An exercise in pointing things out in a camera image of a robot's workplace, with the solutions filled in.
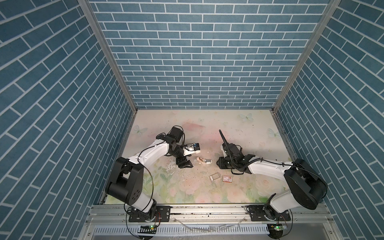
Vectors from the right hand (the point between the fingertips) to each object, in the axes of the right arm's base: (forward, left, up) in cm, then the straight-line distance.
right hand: (216, 161), depth 89 cm
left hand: (-2, +15, +5) cm, 16 cm away
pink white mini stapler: (0, +8, -1) cm, 8 cm away
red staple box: (-9, -7, -2) cm, 11 cm away
